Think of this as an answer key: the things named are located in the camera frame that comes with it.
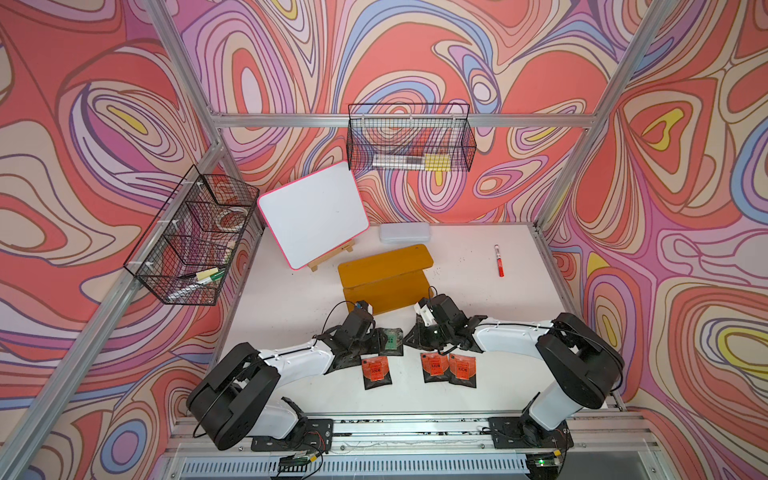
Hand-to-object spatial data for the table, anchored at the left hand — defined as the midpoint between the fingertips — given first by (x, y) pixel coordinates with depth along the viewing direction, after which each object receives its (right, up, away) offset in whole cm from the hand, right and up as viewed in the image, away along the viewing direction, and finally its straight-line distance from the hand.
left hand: (386, 340), depth 88 cm
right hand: (+6, -2, -1) cm, 7 cm away
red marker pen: (+41, +19, +17) cm, 48 cm away
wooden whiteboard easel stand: (-25, +22, +15) cm, 37 cm away
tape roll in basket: (-44, +39, 0) cm, 58 cm away
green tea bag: (+1, -1, +1) cm, 2 cm away
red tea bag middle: (+14, -7, -3) cm, 16 cm away
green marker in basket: (-42, +20, -15) cm, 49 cm away
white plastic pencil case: (+7, +34, +29) cm, 46 cm away
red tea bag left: (-3, -7, -5) cm, 10 cm away
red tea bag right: (+22, -8, -3) cm, 23 cm away
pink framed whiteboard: (-25, +40, +17) cm, 50 cm away
